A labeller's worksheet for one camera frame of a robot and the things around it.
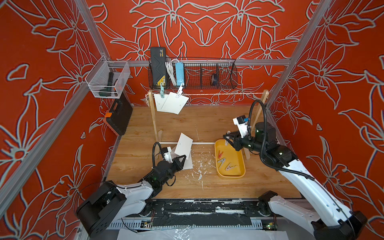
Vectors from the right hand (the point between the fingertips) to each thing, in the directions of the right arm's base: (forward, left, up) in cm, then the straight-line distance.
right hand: (222, 135), depth 69 cm
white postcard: (+5, +20, -20) cm, 29 cm away
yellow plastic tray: (+3, -11, -27) cm, 29 cm away
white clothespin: (-1, -4, -26) cm, 27 cm away
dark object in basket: (+42, +1, +3) cm, 42 cm away
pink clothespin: (-2, -2, -2) cm, 4 cm away
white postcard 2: (-3, +17, -26) cm, 32 cm away
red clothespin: (+4, -3, -27) cm, 28 cm away
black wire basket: (+48, +15, +3) cm, 51 cm away
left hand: (-2, +17, -18) cm, 25 cm away
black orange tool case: (+22, +63, -13) cm, 68 cm away
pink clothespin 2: (-4, -8, -26) cm, 28 cm away
